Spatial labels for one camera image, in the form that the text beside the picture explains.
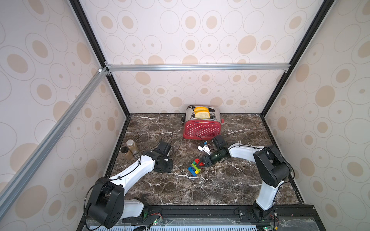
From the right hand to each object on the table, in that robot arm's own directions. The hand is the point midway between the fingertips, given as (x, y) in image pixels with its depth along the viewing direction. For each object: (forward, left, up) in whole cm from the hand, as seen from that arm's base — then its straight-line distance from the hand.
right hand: (199, 168), depth 86 cm
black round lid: (+11, +51, -1) cm, 52 cm away
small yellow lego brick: (-2, +1, 0) cm, 3 cm away
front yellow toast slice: (+29, -1, +17) cm, 33 cm away
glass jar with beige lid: (+10, +42, +6) cm, 44 cm away
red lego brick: (+4, +2, +3) cm, 5 cm away
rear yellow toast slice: (+34, 0, +18) cm, 38 cm away
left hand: (-2, +16, +3) cm, 16 cm away
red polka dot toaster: (+23, -3, +9) cm, 25 cm away
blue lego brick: (-1, +4, 0) cm, 5 cm away
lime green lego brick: (0, +2, +1) cm, 3 cm away
